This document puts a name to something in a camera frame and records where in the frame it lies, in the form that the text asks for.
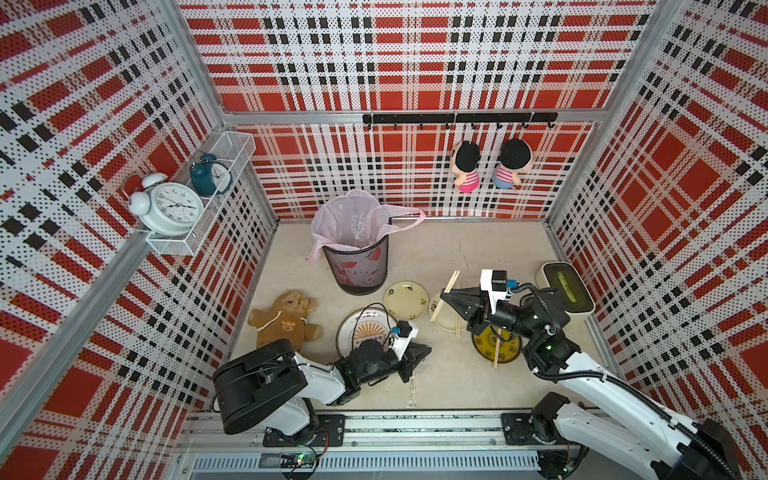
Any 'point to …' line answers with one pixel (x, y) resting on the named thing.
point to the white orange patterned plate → (364, 324)
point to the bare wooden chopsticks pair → (498, 339)
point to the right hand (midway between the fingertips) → (447, 292)
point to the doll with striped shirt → (514, 156)
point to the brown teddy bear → (287, 319)
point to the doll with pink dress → (463, 160)
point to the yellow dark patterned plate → (485, 344)
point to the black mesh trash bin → (361, 271)
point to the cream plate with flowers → (406, 300)
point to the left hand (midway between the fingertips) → (432, 348)
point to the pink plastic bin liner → (353, 219)
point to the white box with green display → (576, 300)
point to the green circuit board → (299, 460)
